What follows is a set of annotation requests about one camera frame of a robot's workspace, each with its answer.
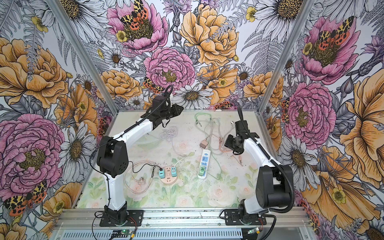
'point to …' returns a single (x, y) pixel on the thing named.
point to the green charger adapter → (202, 171)
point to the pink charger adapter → (203, 144)
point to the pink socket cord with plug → (141, 181)
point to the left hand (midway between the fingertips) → (183, 111)
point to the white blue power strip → (204, 162)
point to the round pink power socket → (168, 175)
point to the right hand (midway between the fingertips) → (227, 148)
